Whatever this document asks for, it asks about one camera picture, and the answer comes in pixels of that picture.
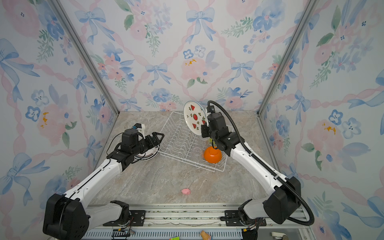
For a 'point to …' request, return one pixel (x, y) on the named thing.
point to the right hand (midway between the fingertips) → (206, 122)
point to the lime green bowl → (211, 141)
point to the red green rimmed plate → (149, 154)
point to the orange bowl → (213, 155)
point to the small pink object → (186, 191)
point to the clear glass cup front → (197, 151)
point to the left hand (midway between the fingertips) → (160, 136)
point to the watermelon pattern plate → (195, 115)
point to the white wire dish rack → (179, 143)
